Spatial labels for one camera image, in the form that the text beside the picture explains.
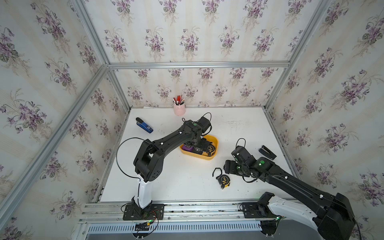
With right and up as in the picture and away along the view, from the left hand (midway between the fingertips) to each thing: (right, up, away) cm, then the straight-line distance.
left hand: (200, 147), depth 88 cm
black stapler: (+43, -4, +5) cm, 43 cm away
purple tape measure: (-6, -2, +5) cm, 8 cm away
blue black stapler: (-42, +13, +19) cm, 48 cm away
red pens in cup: (-15, +31, +24) cm, 42 cm away
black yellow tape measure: (+7, -2, +5) cm, 9 cm away
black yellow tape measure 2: (+12, -17, -7) cm, 22 cm away
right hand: (+16, -11, -7) cm, 21 cm away
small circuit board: (-30, -36, -17) cm, 49 cm away
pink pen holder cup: (-15, +24, +22) cm, 36 cm away
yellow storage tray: (+2, -5, -1) cm, 6 cm away
